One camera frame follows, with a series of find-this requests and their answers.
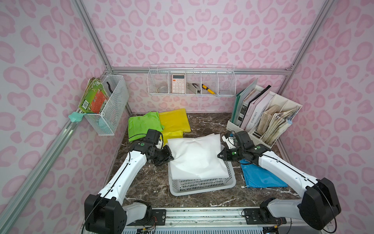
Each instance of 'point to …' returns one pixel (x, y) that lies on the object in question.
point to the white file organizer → (264, 114)
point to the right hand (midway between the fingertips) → (217, 155)
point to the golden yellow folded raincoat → (175, 120)
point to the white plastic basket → (183, 186)
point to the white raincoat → (196, 157)
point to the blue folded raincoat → (256, 176)
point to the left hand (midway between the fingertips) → (173, 155)
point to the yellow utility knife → (208, 89)
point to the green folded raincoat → (138, 126)
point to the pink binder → (257, 108)
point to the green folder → (239, 99)
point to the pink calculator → (178, 83)
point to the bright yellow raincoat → (171, 134)
